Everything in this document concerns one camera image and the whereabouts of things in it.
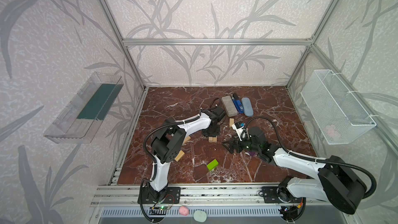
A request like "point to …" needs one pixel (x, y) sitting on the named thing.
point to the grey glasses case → (229, 106)
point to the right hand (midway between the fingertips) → (227, 135)
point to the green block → (213, 164)
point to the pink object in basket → (331, 131)
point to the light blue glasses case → (247, 107)
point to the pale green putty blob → (200, 215)
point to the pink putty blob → (183, 210)
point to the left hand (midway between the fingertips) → (216, 130)
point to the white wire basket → (340, 118)
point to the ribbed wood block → (231, 121)
